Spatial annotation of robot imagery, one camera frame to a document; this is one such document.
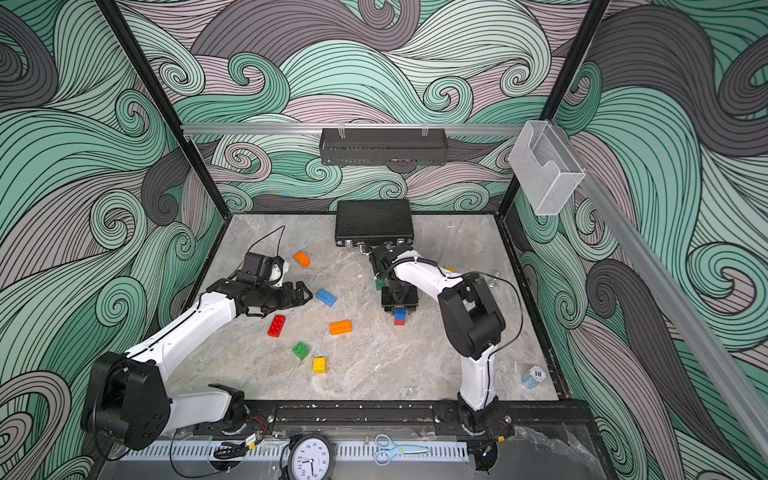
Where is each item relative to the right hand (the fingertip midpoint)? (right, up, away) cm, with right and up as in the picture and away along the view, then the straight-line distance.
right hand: (395, 313), depth 88 cm
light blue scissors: (-4, -29, -19) cm, 35 cm away
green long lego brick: (-5, +7, +10) cm, 13 cm away
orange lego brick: (-17, -4, 0) cm, 17 cm away
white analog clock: (-21, -27, -22) cm, 40 cm away
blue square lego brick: (+1, 0, -3) cm, 3 cm away
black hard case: (-7, +29, +23) cm, 37 cm away
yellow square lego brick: (-21, -12, -9) cm, 26 cm away
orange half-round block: (-33, +15, +18) cm, 41 cm away
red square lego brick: (+1, -3, +2) cm, 4 cm away
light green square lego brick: (-27, -9, -6) cm, 29 cm away
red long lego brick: (-36, -4, 0) cm, 36 cm away
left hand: (-28, +6, -4) cm, 29 cm away
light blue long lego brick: (-22, +3, +7) cm, 23 cm away
